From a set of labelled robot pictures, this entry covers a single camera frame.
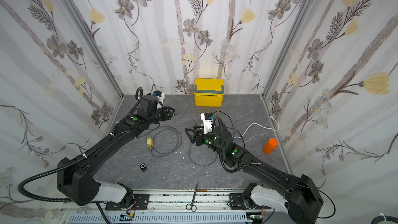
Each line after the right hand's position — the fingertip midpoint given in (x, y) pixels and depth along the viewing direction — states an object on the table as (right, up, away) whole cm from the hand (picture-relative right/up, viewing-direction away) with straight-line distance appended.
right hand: (191, 129), depth 69 cm
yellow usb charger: (-27, -11, +23) cm, 37 cm away
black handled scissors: (0, -38, +4) cm, 38 cm away
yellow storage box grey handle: (+18, +21, +36) cm, 45 cm away
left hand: (-9, +9, +11) cm, 17 cm away
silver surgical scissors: (-50, -39, +3) cm, 63 cm away
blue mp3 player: (-10, +6, +10) cm, 15 cm away
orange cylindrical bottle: (+43, -11, +15) cm, 47 cm away
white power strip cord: (+45, -2, +35) cm, 57 cm away
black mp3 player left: (-28, -23, +15) cm, 39 cm away
